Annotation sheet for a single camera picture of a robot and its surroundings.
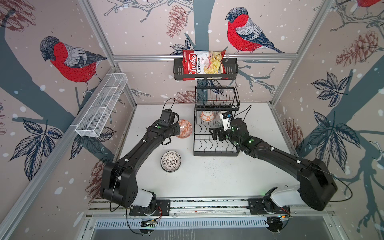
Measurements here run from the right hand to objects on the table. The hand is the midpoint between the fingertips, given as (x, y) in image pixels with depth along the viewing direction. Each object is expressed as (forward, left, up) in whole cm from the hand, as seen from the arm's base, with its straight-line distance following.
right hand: (213, 130), depth 83 cm
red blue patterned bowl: (+3, +17, -3) cm, 17 cm away
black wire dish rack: (+37, +1, -14) cm, 40 cm away
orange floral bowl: (+21, +3, -12) cm, 24 cm away
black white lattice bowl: (-14, +25, -13) cm, 31 cm away
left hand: (+1, +22, 0) cm, 22 cm away
